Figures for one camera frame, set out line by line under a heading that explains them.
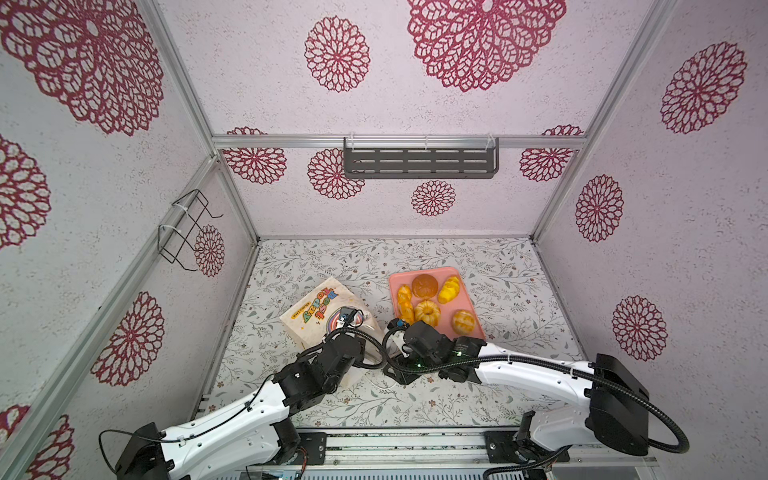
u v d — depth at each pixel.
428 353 0.60
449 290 1.01
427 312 0.96
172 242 0.74
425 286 1.00
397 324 0.71
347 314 0.65
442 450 0.75
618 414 0.41
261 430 0.62
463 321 0.92
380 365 0.59
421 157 0.95
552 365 0.47
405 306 0.98
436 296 1.02
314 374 0.57
